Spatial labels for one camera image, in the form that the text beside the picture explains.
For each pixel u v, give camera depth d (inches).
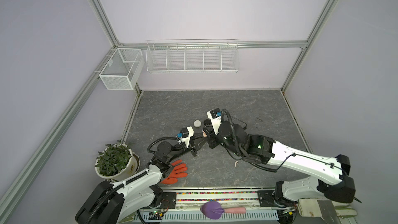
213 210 27.7
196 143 25.6
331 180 15.8
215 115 21.3
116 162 27.4
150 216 28.4
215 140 22.4
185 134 23.3
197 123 38.0
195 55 39.0
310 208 27.7
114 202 16.1
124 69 41.1
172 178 31.3
